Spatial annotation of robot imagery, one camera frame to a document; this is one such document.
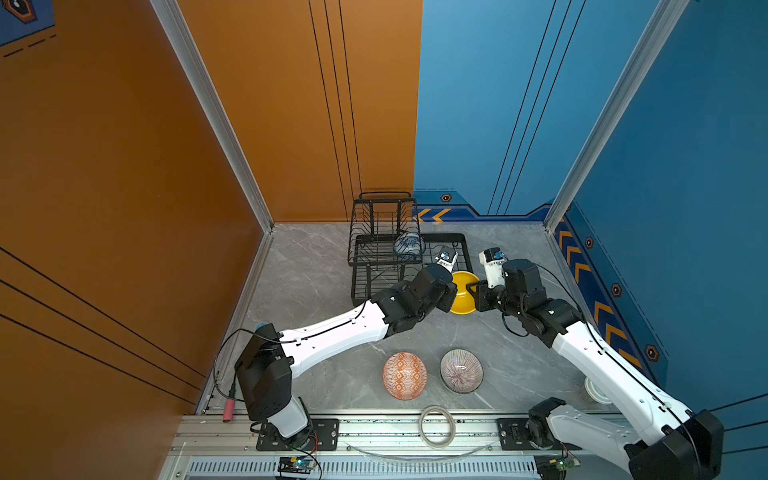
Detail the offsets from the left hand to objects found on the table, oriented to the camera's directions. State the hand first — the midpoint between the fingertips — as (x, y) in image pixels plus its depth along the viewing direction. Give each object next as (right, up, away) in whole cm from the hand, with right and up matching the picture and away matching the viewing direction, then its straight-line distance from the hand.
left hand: (451, 277), depth 76 cm
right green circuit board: (+24, -45, -6) cm, 51 cm away
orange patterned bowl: (-12, -27, +4) cm, 30 cm away
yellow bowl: (+4, -6, +1) cm, 7 cm away
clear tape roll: (0, -37, -2) cm, 37 cm away
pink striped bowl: (+4, -26, +5) cm, 27 cm away
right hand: (+5, -2, +2) cm, 6 cm away
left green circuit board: (-38, -44, -5) cm, 59 cm away
